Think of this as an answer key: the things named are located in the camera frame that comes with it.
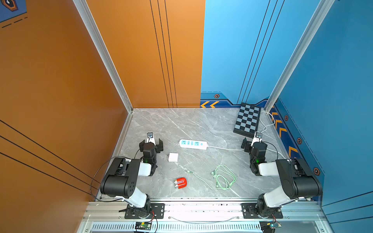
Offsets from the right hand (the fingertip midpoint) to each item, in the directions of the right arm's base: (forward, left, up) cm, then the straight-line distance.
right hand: (253, 139), depth 93 cm
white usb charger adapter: (-11, +51, -4) cm, 53 cm away
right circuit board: (-45, +1, -9) cm, 46 cm away
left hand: (0, +66, +1) cm, 66 cm away
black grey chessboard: (+19, -2, -4) cm, 19 cm away
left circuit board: (-45, +64, -9) cm, 79 cm away
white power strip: (-1, +39, -4) cm, 39 cm away
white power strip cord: (+11, -12, -6) cm, 17 cm away
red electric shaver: (-27, +46, -3) cm, 53 cm away
